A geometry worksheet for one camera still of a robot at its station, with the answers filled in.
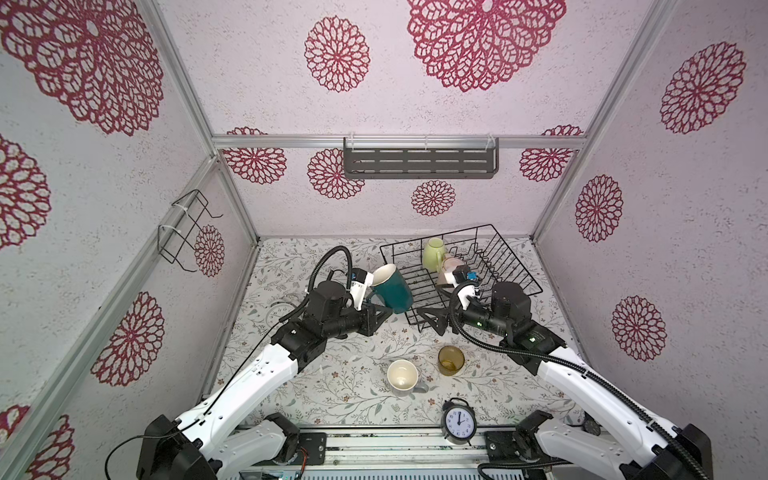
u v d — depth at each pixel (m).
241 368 0.48
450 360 0.87
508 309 0.55
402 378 0.83
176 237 0.75
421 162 0.94
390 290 0.72
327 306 0.55
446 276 0.63
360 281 0.65
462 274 0.59
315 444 0.75
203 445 0.39
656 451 0.39
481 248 1.09
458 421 0.76
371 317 0.64
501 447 0.75
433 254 1.02
